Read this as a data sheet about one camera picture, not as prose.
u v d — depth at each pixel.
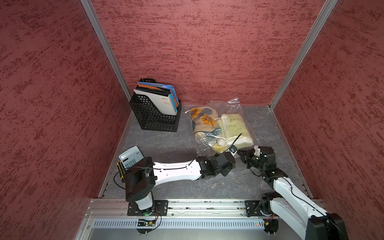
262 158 0.66
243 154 0.76
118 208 0.76
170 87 0.92
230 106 1.14
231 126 0.95
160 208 0.75
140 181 0.43
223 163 0.58
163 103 0.92
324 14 0.73
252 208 0.74
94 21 0.76
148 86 0.92
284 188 0.54
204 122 0.97
